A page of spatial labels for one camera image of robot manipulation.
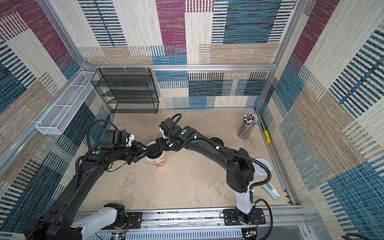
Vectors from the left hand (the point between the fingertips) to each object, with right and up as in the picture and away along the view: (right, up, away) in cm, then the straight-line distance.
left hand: (150, 150), depth 75 cm
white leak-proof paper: (+2, -5, +1) cm, 6 cm away
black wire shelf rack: (-26, +37, +35) cm, 58 cm away
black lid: (+2, -3, +1) cm, 4 cm away
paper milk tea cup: (+2, -9, +10) cm, 14 cm away
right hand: (+5, 0, +5) cm, 7 cm away
